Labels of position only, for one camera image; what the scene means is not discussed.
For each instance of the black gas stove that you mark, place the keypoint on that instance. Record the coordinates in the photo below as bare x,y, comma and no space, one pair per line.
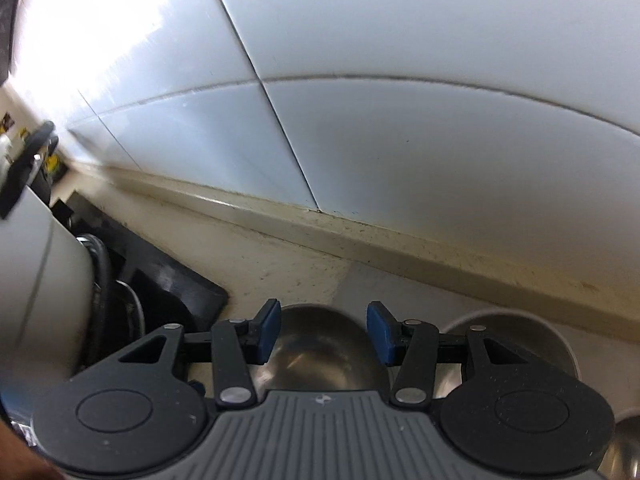
170,280

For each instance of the white plate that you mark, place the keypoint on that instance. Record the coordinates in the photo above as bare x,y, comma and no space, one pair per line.
45,285

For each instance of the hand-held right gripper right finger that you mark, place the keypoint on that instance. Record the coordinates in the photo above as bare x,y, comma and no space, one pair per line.
382,334

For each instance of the metal stove grate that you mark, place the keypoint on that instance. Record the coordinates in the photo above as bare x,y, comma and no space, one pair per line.
102,265

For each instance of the steel bowl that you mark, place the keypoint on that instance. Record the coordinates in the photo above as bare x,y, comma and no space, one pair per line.
627,450
325,355

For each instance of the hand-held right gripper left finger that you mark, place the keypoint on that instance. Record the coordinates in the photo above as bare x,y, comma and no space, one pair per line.
267,332

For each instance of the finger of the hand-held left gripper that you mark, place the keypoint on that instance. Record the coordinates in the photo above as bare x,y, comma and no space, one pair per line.
30,160

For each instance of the white bowl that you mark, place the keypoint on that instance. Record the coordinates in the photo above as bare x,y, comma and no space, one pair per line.
530,332

